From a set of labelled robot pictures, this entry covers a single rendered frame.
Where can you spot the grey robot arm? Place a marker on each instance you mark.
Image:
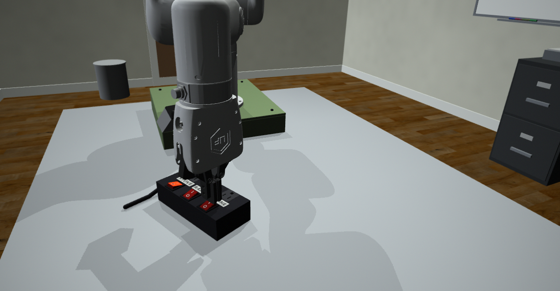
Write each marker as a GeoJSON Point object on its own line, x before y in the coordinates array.
{"type": "Point", "coordinates": [204, 34]}

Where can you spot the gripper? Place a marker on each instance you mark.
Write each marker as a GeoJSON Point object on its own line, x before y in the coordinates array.
{"type": "Point", "coordinates": [206, 138]}

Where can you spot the black power strip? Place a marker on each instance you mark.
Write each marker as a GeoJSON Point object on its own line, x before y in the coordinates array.
{"type": "Point", "coordinates": [184, 197]}

